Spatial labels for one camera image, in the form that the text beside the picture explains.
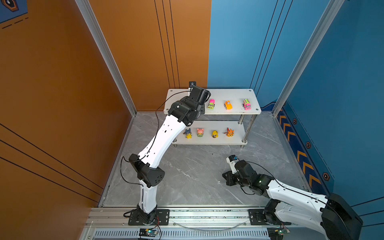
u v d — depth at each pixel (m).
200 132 0.94
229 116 1.19
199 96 0.52
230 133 0.93
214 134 0.95
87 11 0.71
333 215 0.40
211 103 0.73
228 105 0.74
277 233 0.71
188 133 0.94
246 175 0.64
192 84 0.61
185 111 0.48
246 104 0.73
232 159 0.75
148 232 0.71
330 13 0.71
